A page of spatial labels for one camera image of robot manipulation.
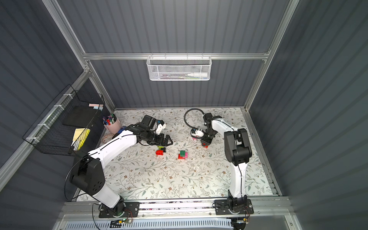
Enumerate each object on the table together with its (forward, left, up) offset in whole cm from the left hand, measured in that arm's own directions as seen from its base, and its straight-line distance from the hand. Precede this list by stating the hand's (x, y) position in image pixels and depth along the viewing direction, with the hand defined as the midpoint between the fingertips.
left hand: (165, 141), depth 84 cm
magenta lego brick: (-3, -12, -11) cm, 17 cm away
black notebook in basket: (+8, +46, +15) cm, 49 cm away
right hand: (+8, -27, -12) cm, 31 cm away
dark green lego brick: (-3, -10, -9) cm, 13 cm away
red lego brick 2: (-4, -8, -13) cm, 16 cm away
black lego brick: (+1, +3, -12) cm, 12 cm away
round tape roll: (+12, +45, -13) cm, 49 cm away
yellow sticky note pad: (-9, +35, +20) cm, 41 cm away
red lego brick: (0, +6, -13) cm, 14 cm away
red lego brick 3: (+4, -26, -13) cm, 29 cm away
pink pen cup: (+16, +38, -7) cm, 42 cm away
